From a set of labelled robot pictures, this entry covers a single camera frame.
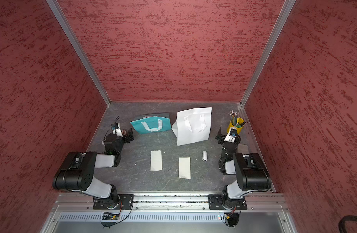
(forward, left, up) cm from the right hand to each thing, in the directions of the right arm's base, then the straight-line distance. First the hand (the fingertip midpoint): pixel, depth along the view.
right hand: (227, 131), depth 89 cm
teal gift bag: (+5, +48, +3) cm, 48 cm away
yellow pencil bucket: (+7, -8, -2) cm, 11 cm away
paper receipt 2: (-18, +28, -13) cm, 35 cm away
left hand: (+3, +67, -3) cm, 67 cm away
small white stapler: (-13, +15, -8) cm, 21 cm away
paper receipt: (-13, +46, -12) cm, 49 cm away
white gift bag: (+2, +22, +4) cm, 22 cm away
